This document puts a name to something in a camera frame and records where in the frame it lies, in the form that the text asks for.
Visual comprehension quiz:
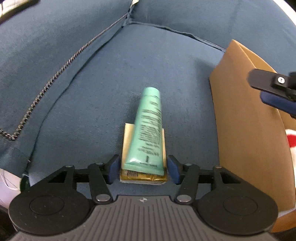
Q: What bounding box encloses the gold tissue pack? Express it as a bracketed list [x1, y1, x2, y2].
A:
[119, 123, 169, 185]

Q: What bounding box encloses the teal cream tube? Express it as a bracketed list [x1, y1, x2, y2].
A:
[125, 87, 164, 174]

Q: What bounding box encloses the white plush with red bow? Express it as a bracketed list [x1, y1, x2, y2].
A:
[285, 129, 296, 155]

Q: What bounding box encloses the brown cardboard box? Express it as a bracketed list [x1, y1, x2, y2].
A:
[210, 40, 295, 232]

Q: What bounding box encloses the blue fabric sofa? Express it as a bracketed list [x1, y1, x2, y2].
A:
[1, 1, 295, 184]

